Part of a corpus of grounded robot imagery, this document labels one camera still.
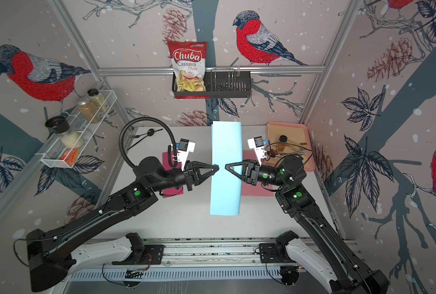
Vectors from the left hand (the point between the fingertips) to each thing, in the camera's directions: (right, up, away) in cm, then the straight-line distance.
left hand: (218, 168), depth 54 cm
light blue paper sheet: (+2, -8, +2) cm, 9 cm away
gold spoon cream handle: (+50, +7, +56) cm, 75 cm away
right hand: (+3, 0, +3) cm, 4 cm away
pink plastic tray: (+49, +14, +63) cm, 81 cm away
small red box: (-55, +3, +12) cm, 57 cm away
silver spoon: (+48, +3, +53) cm, 72 cm away
